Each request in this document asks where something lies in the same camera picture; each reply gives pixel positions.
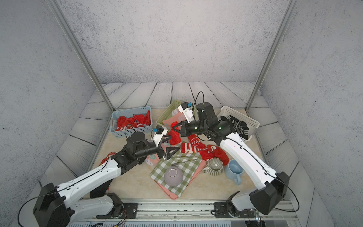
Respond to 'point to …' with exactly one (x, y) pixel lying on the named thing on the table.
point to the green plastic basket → (174, 105)
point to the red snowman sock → (108, 157)
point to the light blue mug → (234, 171)
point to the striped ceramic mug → (214, 166)
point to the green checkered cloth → (188, 163)
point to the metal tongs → (178, 162)
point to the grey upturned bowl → (173, 176)
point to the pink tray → (189, 186)
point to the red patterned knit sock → (209, 152)
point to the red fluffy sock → (136, 121)
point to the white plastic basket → (252, 124)
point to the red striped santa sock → (188, 148)
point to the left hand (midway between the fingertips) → (176, 144)
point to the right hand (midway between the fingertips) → (173, 129)
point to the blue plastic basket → (125, 132)
